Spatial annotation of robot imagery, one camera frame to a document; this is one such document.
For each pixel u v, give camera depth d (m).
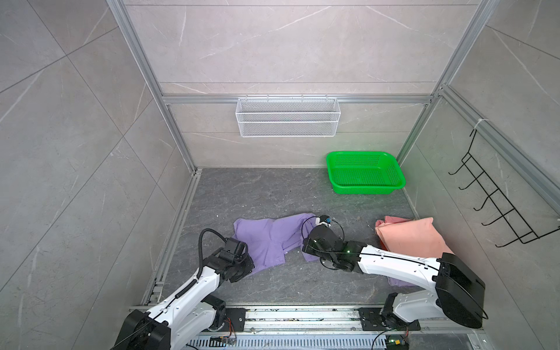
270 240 0.92
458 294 0.41
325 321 0.75
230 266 0.62
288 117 1.00
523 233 0.58
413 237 0.84
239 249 0.69
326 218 0.76
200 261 0.58
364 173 1.18
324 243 0.62
